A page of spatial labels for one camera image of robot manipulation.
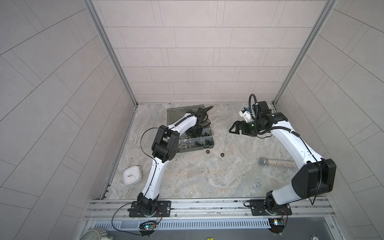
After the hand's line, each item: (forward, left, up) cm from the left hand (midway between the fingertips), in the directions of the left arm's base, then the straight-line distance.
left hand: (197, 134), depth 99 cm
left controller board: (-50, +21, +4) cm, 55 cm away
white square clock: (-28, +34, +4) cm, 44 cm away
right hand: (-9, -21, +18) cm, 29 cm away
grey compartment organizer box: (-8, +6, +2) cm, 10 cm away
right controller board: (-49, -37, 0) cm, 61 cm away
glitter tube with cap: (-21, -38, +5) cm, 43 cm away
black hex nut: (-13, -7, 0) cm, 14 cm away
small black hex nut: (-15, -15, +1) cm, 22 cm away
